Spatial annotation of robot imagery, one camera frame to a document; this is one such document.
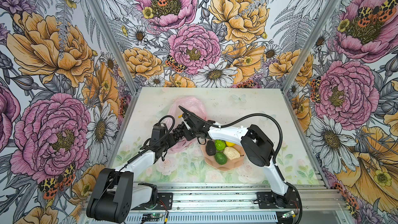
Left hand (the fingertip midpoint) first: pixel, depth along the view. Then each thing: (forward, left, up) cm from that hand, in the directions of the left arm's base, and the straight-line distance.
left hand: (174, 142), depth 91 cm
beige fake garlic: (-8, -31, +4) cm, 33 cm away
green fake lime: (-4, -26, +4) cm, 27 cm away
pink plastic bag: (+23, -12, +6) cm, 26 cm away
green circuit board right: (-35, -55, -3) cm, 65 cm away
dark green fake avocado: (-11, -26, +4) cm, 28 cm away
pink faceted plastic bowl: (-13, -31, 0) cm, 33 cm away
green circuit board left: (-34, +6, -3) cm, 35 cm away
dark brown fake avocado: (-5, -21, +4) cm, 22 cm away
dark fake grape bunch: (+6, -2, +2) cm, 7 cm away
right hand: (+4, -8, 0) cm, 9 cm away
